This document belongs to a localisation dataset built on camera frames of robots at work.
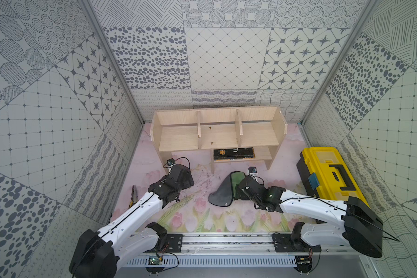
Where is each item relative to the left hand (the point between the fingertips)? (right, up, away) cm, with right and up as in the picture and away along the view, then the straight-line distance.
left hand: (184, 175), depth 83 cm
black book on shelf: (+26, +10, +5) cm, 28 cm away
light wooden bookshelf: (+22, +20, -1) cm, 30 cm away
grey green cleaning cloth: (+20, -10, 0) cm, 22 cm away
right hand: (+30, -7, +1) cm, 31 cm away
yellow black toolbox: (+66, +1, -7) cm, 66 cm away
